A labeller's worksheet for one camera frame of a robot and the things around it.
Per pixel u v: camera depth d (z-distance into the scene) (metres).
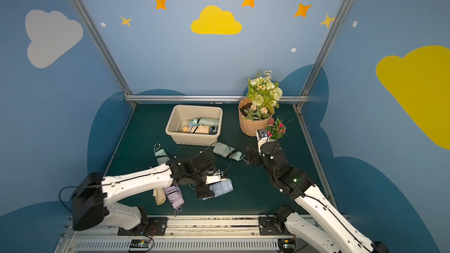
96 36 0.86
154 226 0.74
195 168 0.60
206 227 0.76
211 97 1.24
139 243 0.72
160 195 0.78
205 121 1.01
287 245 0.73
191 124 1.03
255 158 0.63
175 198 0.80
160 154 0.96
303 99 1.16
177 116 1.05
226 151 0.96
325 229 0.43
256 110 0.94
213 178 0.68
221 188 0.82
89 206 0.39
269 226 0.74
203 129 0.99
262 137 0.59
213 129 1.05
